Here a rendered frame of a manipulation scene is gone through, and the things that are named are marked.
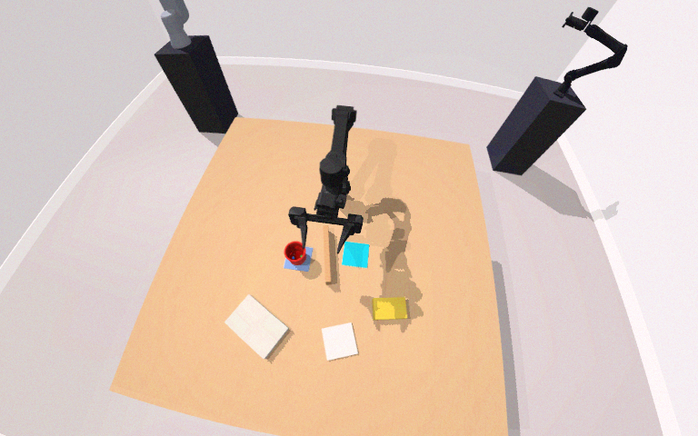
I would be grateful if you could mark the red cup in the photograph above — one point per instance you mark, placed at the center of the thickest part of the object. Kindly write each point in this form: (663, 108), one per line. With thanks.
(295, 249)

